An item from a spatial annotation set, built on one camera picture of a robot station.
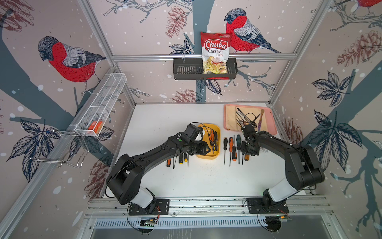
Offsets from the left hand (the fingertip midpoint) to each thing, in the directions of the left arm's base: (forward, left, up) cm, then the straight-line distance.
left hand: (210, 148), depth 80 cm
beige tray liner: (+33, -24, -12) cm, 42 cm away
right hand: (+5, -24, -13) cm, 27 cm away
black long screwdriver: (-2, +13, -14) cm, 19 cm away
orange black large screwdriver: (+8, -15, -13) cm, 21 cm away
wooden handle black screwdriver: (0, -23, -12) cm, 26 cm away
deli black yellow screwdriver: (+10, -11, -13) cm, 20 cm away
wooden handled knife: (+28, -40, -13) cm, 51 cm away
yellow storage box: (+14, +1, -14) cm, 20 cm away
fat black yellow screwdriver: (0, +15, -12) cm, 19 cm away
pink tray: (+25, -48, -14) cm, 56 cm away
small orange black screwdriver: (+2, -16, -11) cm, 19 cm away
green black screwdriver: (+12, -21, -12) cm, 27 cm away
